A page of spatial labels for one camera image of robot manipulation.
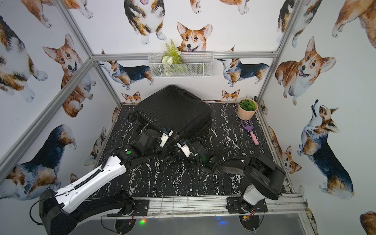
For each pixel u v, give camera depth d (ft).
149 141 1.88
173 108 2.96
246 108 3.39
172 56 2.71
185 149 2.42
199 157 2.12
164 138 2.20
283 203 2.51
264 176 1.44
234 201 2.45
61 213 1.22
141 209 2.41
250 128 3.48
